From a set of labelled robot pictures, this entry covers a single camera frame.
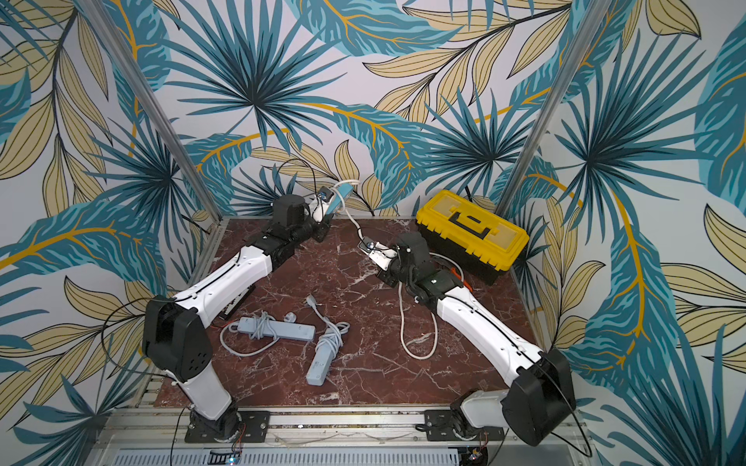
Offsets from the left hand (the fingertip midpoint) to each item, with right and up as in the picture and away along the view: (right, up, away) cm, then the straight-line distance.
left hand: (325, 213), depth 84 cm
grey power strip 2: (0, -40, -4) cm, 41 cm away
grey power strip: (-15, -34, +2) cm, 38 cm away
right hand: (+16, -11, -5) cm, 20 cm away
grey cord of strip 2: (+3, -34, -1) cm, 35 cm away
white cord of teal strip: (+3, +8, -1) cm, 9 cm away
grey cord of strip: (-18, -33, 0) cm, 38 cm away
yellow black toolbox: (+49, -7, +8) cm, 50 cm away
